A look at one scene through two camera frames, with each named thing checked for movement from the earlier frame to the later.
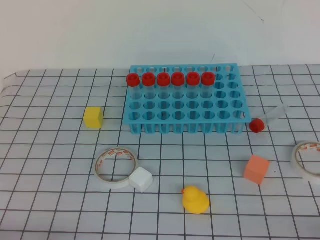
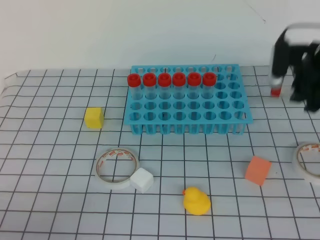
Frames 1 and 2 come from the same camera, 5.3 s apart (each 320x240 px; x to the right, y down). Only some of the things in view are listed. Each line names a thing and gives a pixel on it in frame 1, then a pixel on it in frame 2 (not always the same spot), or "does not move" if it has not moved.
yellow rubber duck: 194,201 does not move
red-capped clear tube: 257,125 -> 276,83
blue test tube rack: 205,94 does not move
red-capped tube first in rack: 133,81 does not move
